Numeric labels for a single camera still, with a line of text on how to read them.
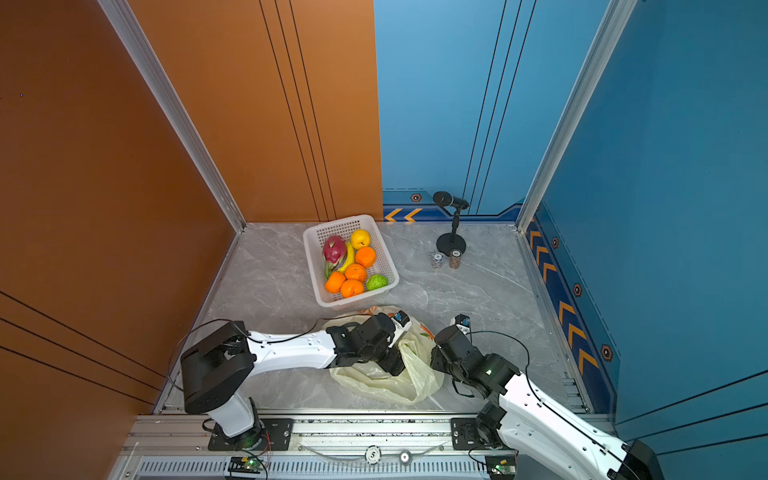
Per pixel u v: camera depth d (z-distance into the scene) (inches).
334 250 40.3
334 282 37.9
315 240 42.6
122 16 27.4
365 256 41.1
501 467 28.0
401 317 29.7
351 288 36.9
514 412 19.6
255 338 19.2
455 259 40.4
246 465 27.6
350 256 41.7
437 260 40.7
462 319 28.5
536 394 19.7
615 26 28.0
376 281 37.3
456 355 23.8
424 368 28.0
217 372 18.1
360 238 42.4
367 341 25.5
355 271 39.1
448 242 45.0
